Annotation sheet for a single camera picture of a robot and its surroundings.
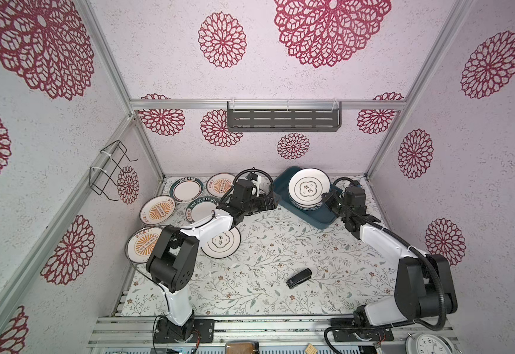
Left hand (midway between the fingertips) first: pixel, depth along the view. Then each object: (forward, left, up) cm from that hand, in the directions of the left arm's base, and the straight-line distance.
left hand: (271, 201), depth 90 cm
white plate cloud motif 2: (-11, +21, -16) cm, 29 cm away
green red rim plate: (+20, +42, -15) cm, 49 cm away
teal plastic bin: (0, -23, -13) cm, 27 cm away
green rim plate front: (+7, -17, -14) cm, 23 cm away
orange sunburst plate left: (+8, +54, -15) cm, 57 cm away
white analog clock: (-48, -47, -12) cm, 68 cm away
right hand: (+2, -20, +4) cm, 21 cm away
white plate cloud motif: (+7, -16, +1) cm, 17 cm away
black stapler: (-27, -11, -12) cm, 31 cm away
